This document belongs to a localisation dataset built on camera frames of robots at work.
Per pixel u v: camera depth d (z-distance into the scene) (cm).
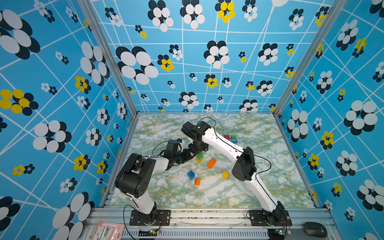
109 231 69
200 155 89
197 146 75
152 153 94
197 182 83
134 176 47
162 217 74
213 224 72
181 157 83
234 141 101
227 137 103
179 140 90
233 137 104
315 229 68
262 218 72
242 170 56
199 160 93
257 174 60
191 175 85
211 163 91
